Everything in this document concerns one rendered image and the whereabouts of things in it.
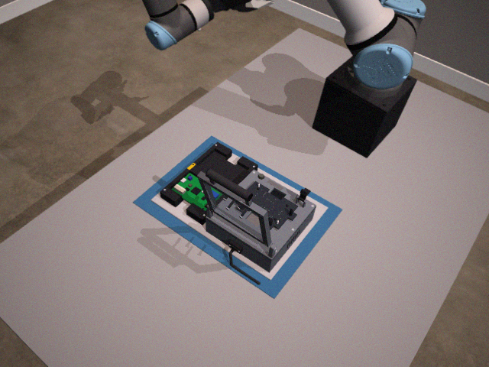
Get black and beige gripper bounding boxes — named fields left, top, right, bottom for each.
left=202, top=0, right=274, bottom=21

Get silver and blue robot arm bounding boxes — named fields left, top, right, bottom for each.
left=142, top=0, right=426, bottom=98

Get green circuit board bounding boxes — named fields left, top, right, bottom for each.
left=172, top=173, right=208, bottom=211

